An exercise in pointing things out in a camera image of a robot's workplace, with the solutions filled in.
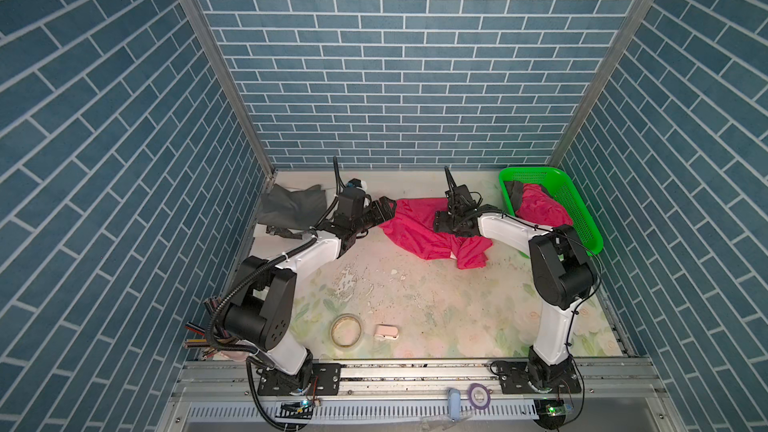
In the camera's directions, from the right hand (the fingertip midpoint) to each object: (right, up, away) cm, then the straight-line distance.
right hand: (439, 220), depth 99 cm
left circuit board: (-39, -44, -27) cm, 65 cm away
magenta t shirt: (-9, -2, +6) cm, 11 cm away
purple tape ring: (+8, -40, -27) cm, 49 cm away
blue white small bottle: (-1, -40, -31) cm, 51 cm away
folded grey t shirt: (-49, +3, +5) cm, 49 cm away
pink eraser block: (-17, -29, -18) cm, 38 cm away
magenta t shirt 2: (+33, +4, 0) cm, 34 cm away
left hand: (-16, +5, -10) cm, 20 cm away
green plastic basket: (+46, +11, +10) cm, 48 cm away
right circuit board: (+23, -43, -29) cm, 57 cm away
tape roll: (-28, -29, -17) cm, 44 cm away
